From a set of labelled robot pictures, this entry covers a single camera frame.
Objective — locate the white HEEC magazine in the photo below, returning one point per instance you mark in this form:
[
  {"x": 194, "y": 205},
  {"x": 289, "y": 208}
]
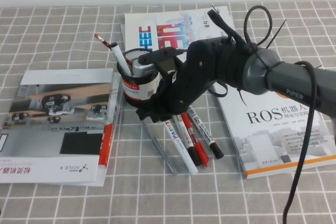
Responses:
[{"x": 176, "y": 29}]

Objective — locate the AgileX brochure with photo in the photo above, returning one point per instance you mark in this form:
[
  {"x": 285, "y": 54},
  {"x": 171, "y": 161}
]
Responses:
[{"x": 55, "y": 126}]

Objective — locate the black mesh pen holder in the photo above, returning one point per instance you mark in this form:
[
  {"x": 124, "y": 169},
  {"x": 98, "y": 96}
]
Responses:
[{"x": 144, "y": 82}]

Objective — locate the grey checkered tablecloth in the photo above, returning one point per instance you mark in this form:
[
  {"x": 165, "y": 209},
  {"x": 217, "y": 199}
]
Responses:
[{"x": 137, "y": 187}]

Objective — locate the red gel pen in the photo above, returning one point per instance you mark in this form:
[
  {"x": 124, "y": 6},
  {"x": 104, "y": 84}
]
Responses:
[{"x": 198, "y": 146}]

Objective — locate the grey pen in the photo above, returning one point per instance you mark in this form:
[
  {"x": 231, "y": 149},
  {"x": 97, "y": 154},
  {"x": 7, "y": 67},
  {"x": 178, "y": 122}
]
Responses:
[{"x": 158, "y": 147}]

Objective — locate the white paint marker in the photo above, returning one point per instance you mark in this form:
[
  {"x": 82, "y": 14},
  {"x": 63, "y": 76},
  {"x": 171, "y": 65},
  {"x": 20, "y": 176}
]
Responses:
[{"x": 180, "y": 148}]

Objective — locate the white red booklet underneath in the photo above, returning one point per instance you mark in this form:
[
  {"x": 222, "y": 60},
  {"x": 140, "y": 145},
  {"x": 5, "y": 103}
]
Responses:
[{"x": 114, "y": 106}]

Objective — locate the white ROS robot book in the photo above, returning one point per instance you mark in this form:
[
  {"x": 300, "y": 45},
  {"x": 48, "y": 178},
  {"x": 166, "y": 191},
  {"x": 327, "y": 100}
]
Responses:
[{"x": 267, "y": 130}]

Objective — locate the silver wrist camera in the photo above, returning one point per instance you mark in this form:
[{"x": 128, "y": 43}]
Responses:
[{"x": 164, "y": 61}]

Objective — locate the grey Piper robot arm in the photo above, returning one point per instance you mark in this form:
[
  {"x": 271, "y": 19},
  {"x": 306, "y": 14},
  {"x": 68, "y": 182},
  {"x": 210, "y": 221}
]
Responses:
[{"x": 301, "y": 82}]

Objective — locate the white marker grey label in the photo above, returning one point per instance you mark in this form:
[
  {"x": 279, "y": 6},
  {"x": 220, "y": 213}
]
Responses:
[{"x": 205, "y": 133}]

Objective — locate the white marker brown label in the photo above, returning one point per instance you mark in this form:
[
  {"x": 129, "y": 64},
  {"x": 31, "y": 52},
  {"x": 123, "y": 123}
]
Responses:
[{"x": 187, "y": 140}]

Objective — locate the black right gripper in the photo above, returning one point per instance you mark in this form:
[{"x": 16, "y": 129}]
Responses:
[{"x": 207, "y": 61}]

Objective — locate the red pencil with eraser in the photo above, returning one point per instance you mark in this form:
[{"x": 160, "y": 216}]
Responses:
[{"x": 102, "y": 41}]

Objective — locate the white marker black cap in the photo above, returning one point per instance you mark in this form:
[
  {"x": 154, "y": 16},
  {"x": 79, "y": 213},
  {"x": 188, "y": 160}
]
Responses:
[{"x": 121, "y": 59}]

